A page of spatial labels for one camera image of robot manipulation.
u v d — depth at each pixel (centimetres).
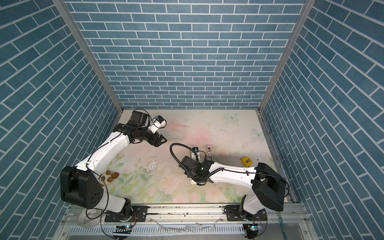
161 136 75
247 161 91
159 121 74
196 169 61
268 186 43
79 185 42
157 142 74
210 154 94
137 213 73
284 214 74
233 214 74
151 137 74
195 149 74
